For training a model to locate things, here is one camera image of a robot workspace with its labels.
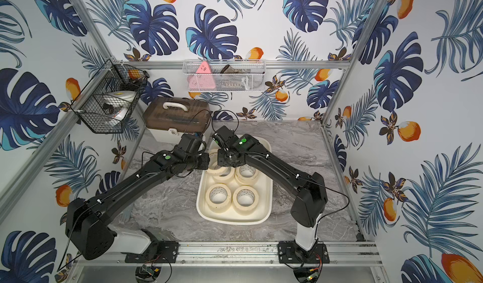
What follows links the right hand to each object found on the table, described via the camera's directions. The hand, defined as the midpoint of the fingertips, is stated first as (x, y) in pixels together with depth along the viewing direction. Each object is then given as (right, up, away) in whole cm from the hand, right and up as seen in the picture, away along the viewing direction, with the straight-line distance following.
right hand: (224, 159), depth 80 cm
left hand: (-7, +2, -1) cm, 7 cm away
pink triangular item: (-11, +37, +9) cm, 40 cm away
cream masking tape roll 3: (+10, -9, +14) cm, 19 cm away
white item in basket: (-47, +24, +1) cm, 53 cm away
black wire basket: (-54, +22, -5) cm, 59 cm away
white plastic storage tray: (+18, -14, +12) cm, 26 cm away
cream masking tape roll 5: (+8, -22, 0) cm, 23 cm away
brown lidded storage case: (-30, +19, +14) cm, 38 cm away
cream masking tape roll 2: (-1, -6, 0) cm, 6 cm away
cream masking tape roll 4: (-3, -19, +7) cm, 20 cm away
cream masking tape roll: (-3, 0, -11) cm, 11 cm away
